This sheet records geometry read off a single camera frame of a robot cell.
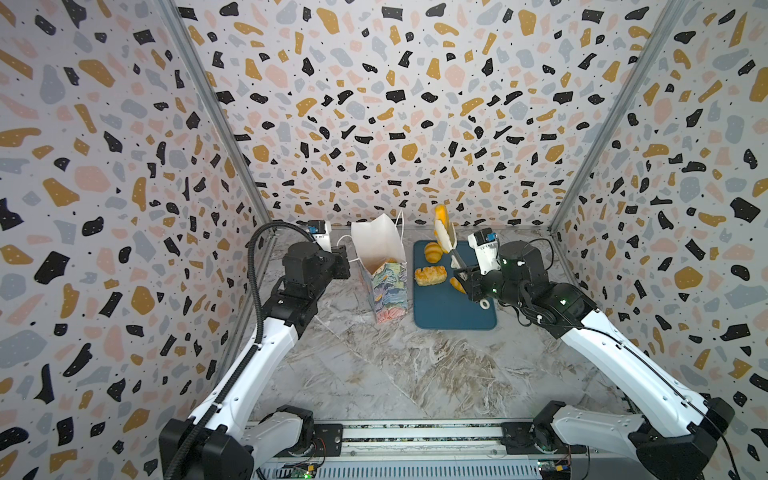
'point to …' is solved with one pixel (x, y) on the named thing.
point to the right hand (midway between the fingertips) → (454, 266)
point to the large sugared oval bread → (392, 260)
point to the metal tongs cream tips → (449, 240)
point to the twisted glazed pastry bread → (430, 275)
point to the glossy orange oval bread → (441, 213)
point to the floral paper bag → (380, 254)
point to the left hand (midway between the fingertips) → (344, 241)
